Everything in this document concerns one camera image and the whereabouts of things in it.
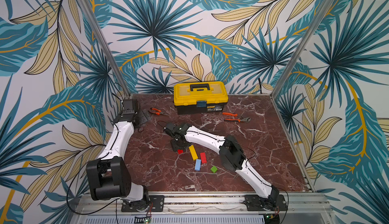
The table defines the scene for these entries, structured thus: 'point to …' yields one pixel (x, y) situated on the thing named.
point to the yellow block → (193, 152)
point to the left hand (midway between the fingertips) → (140, 120)
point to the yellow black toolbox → (199, 97)
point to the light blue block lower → (197, 165)
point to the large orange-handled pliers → (247, 119)
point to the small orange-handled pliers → (156, 111)
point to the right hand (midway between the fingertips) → (178, 146)
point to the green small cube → (214, 169)
